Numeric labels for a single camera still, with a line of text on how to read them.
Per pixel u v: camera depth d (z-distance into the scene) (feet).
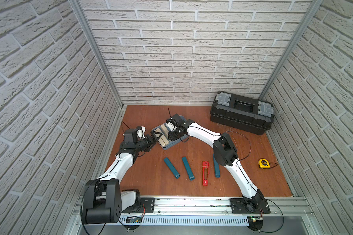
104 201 1.33
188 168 2.79
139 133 2.56
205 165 2.79
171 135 2.87
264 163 2.86
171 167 2.79
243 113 3.05
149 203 2.43
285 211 2.51
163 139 3.12
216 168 2.79
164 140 3.11
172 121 2.67
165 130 3.21
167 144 3.11
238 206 2.40
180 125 2.52
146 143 2.47
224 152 1.99
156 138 2.45
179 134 2.83
